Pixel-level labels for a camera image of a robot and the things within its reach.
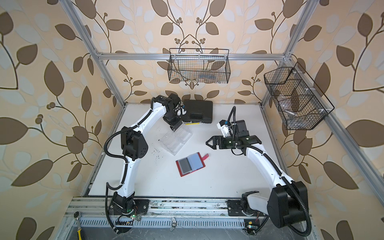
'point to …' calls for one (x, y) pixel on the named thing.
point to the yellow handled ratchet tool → (76, 215)
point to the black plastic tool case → (198, 111)
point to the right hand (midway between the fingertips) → (213, 143)
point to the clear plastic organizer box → (173, 141)
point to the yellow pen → (192, 123)
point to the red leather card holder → (191, 164)
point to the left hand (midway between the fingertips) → (173, 122)
